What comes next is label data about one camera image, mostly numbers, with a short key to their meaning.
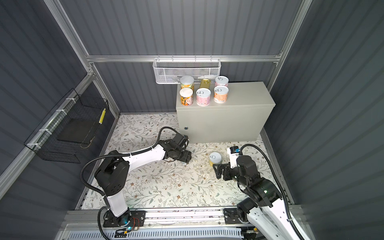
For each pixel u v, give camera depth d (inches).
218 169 25.6
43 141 24.2
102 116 32.7
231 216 29.0
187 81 30.3
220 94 29.5
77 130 31.0
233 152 24.4
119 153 20.2
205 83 32.5
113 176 19.5
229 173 24.4
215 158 35.0
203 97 28.4
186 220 29.0
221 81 31.9
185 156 31.7
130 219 28.4
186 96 28.4
